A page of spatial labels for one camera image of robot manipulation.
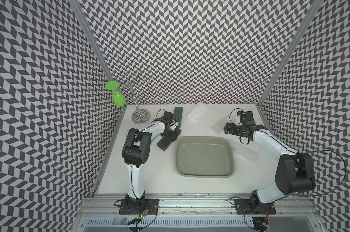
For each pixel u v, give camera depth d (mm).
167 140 906
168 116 826
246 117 694
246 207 722
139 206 642
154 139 966
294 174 439
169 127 911
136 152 539
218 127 1049
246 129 665
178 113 1125
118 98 928
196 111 1114
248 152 936
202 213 722
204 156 871
